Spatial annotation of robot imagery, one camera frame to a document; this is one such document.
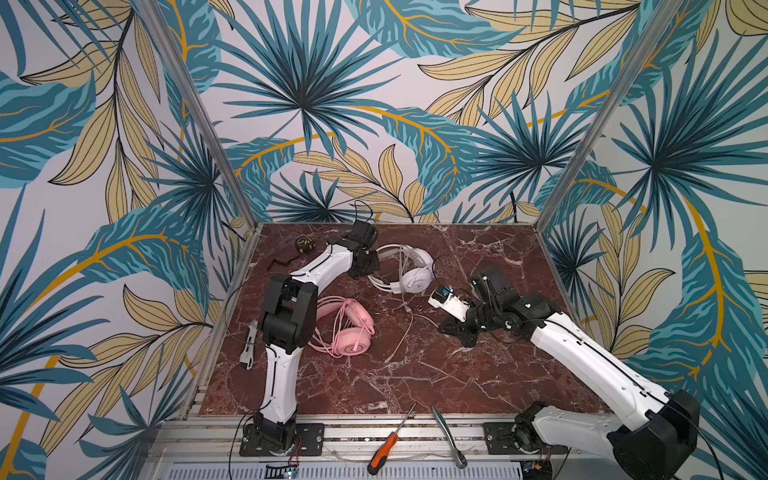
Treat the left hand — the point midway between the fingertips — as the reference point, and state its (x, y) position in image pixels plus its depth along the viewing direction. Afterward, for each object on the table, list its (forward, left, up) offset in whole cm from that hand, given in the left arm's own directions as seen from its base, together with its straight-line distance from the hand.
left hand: (373, 266), depth 98 cm
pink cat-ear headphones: (-22, +7, +1) cm, 23 cm away
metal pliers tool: (-52, -23, -4) cm, 57 cm away
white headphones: (-5, -9, +6) cm, 12 cm away
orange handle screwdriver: (-50, -5, -5) cm, 51 cm away
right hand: (-24, -18, +8) cm, 31 cm away
